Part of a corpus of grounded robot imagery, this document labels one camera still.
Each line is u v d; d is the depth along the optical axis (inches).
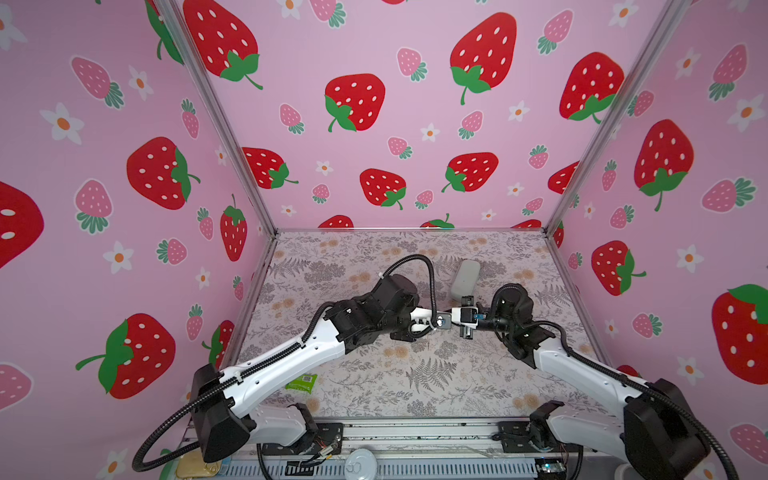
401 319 23.3
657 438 15.7
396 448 28.8
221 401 15.4
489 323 25.9
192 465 26.6
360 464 26.0
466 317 23.5
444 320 23.2
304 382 32.5
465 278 40.2
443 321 23.2
